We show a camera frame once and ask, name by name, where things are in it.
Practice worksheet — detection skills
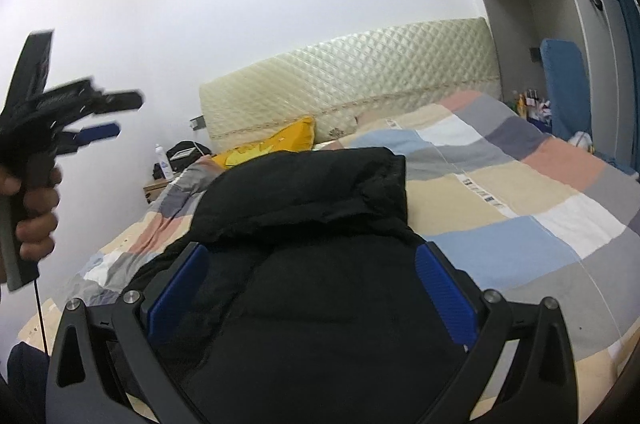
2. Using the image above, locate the black puffer jacket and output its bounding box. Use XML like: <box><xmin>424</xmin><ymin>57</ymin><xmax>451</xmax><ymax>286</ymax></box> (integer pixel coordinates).
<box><xmin>130</xmin><ymin>148</ymin><xmax>464</xmax><ymax>423</ymax></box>

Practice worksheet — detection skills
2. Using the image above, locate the blue chair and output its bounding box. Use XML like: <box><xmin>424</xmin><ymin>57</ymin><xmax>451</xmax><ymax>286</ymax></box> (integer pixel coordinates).
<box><xmin>540</xmin><ymin>38</ymin><xmax>592</xmax><ymax>141</ymax></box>

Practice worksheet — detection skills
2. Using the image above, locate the cream quilted headboard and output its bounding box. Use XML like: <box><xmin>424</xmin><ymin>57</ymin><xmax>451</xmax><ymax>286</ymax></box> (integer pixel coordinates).
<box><xmin>200</xmin><ymin>18</ymin><xmax>501</xmax><ymax>150</ymax></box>

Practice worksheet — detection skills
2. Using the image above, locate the wooden nightstand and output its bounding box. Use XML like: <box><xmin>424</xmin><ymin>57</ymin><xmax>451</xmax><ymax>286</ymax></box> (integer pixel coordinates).
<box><xmin>143</xmin><ymin>178</ymin><xmax>172</xmax><ymax>204</ymax></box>

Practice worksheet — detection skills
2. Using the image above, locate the yellow pillow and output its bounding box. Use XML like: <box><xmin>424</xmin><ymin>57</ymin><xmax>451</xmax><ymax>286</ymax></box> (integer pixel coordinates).
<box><xmin>212</xmin><ymin>116</ymin><xmax>314</xmax><ymax>170</ymax></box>

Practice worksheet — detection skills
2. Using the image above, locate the wall power outlet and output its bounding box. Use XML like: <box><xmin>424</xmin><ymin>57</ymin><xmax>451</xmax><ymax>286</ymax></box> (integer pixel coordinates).
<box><xmin>190</xmin><ymin>115</ymin><xmax>206</xmax><ymax>130</ymax></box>

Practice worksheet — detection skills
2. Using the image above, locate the white spray bottle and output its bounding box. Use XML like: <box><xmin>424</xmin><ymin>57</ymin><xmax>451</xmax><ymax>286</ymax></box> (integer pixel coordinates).
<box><xmin>155</xmin><ymin>144</ymin><xmax>174</xmax><ymax>180</ymax></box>

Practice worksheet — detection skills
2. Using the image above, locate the black bag on nightstand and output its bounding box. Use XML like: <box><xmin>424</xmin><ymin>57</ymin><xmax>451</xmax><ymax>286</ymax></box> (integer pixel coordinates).
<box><xmin>152</xmin><ymin>140</ymin><xmax>212</xmax><ymax>179</ymax></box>

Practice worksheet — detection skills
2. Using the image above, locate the person's left hand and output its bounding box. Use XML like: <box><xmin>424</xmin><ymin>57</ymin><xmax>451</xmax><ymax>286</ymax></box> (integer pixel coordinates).
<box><xmin>15</xmin><ymin>167</ymin><xmax>62</xmax><ymax>262</ymax></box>

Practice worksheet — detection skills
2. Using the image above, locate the grey wardrobe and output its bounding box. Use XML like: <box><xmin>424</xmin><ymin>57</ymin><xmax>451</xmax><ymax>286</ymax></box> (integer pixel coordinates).
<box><xmin>484</xmin><ymin>0</ymin><xmax>637</xmax><ymax>164</ymax></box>

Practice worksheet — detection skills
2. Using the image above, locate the plaid patchwork duvet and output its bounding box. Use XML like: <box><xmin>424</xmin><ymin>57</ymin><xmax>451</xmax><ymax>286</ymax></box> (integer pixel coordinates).
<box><xmin>19</xmin><ymin>89</ymin><xmax>640</xmax><ymax>424</ymax></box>

